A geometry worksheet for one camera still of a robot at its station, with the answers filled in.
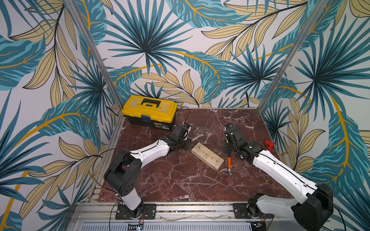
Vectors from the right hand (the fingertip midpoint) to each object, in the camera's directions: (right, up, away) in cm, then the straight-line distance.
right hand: (226, 142), depth 81 cm
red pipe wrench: (+34, -4, +17) cm, 38 cm away
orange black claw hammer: (+1, -11, -1) cm, 11 cm away
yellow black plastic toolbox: (-46, +18, +12) cm, 51 cm away
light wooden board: (-9, -10, +9) cm, 16 cm away
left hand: (-21, -2, +8) cm, 23 cm away
